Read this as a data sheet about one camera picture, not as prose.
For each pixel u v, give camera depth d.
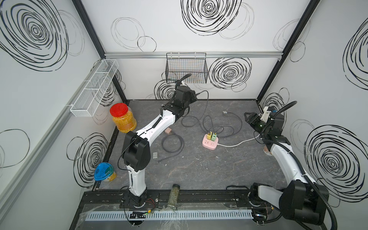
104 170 0.74
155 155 0.89
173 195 0.72
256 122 0.72
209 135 0.91
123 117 0.92
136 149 0.48
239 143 0.94
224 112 1.11
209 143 0.91
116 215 0.70
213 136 0.91
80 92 0.71
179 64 0.96
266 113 0.73
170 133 0.99
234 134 0.98
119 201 0.73
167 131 0.99
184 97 0.64
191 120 1.08
